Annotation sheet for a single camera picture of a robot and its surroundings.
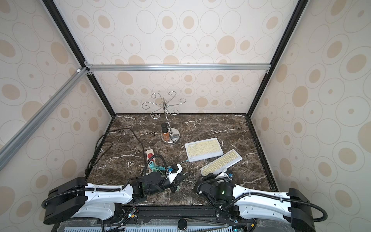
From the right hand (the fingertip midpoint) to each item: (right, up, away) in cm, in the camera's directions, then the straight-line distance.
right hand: (209, 175), depth 80 cm
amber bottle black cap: (-27, +22, +17) cm, 38 cm away
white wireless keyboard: (-1, +11, +19) cm, 22 cm away
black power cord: (-77, +16, +26) cm, 83 cm away
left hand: (-11, +2, -8) cm, 14 cm away
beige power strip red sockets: (-37, +9, +15) cm, 41 cm away
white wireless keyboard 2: (+7, +6, +1) cm, 10 cm away
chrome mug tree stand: (-22, +22, +24) cm, 39 cm away
